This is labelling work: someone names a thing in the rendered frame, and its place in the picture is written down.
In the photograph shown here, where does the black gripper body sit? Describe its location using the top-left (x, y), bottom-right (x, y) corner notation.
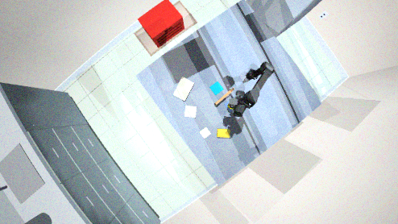
top-left (234, 90), bottom-right (245, 117)

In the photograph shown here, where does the yellow block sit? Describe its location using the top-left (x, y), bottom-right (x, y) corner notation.
top-left (217, 129), bottom-right (230, 138)

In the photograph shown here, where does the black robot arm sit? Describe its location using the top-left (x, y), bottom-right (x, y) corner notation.
top-left (229, 61), bottom-right (275, 116)

